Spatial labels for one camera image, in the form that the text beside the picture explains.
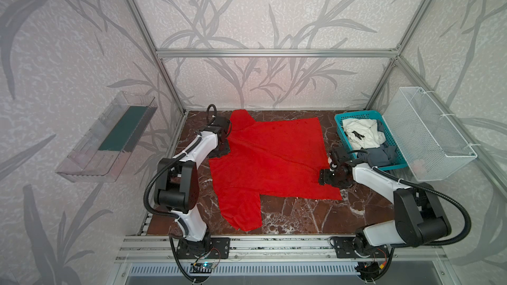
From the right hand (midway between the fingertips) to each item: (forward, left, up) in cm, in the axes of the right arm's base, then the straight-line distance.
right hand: (325, 175), depth 91 cm
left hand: (+12, +49, +8) cm, 51 cm away
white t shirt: (+18, -20, +9) cm, 29 cm away
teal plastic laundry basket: (-1, -27, +16) cm, 31 cm away
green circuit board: (-35, +52, -3) cm, 63 cm away
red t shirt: (+10, +22, -1) cm, 24 cm away
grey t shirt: (+6, -26, +7) cm, 28 cm away
